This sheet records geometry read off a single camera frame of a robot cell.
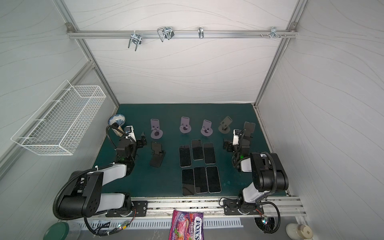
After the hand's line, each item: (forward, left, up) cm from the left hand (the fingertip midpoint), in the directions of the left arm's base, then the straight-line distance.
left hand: (138, 130), depth 89 cm
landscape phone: (-5, -36, -13) cm, 39 cm away
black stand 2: (-12, -12, -12) cm, 20 cm away
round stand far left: (+7, -7, -13) cm, 17 cm away
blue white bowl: (+17, +23, -9) cm, 30 cm away
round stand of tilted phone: (+10, -55, -9) cm, 57 cm away
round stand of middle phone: (+9, -27, -9) cm, 30 cm away
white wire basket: (-12, +28, +19) cm, 36 cm away
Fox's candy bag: (-45, -32, -10) cm, 56 cm away
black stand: (+5, -69, -4) cm, 70 cm away
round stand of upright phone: (+8, -42, -10) cm, 44 cm away
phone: (-11, -29, -12) cm, 33 cm away
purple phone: (-24, -39, -12) cm, 47 cm away
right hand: (+3, -60, -7) cm, 61 cm away
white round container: (-46, -79, -6) cm, 92 cm away
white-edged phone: (-24, -46, -12) cm, 53 cm away
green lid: (-49, +19, -2) cm, 53 cm away
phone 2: (-8, -44, -13) cm, 46 cm away
